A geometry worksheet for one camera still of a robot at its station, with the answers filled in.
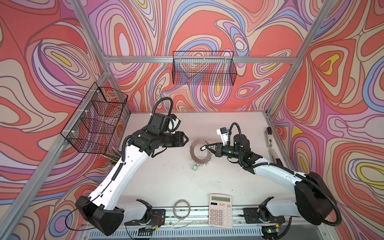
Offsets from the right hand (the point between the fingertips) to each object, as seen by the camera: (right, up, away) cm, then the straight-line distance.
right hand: (207, 150), depth 79 cm
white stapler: (+44, +6, +22) cm, 50 cm away
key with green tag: (-7, -11, +6) cm, 14 cm away
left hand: (-10, +7, -9) cm, 15 cm away
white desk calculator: (+6, -30, -6) cm, 31 cm away
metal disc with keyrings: (-4, -7, +1) cm, 8 cm away
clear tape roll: (-18, -30, -4) cm, 35 cm away
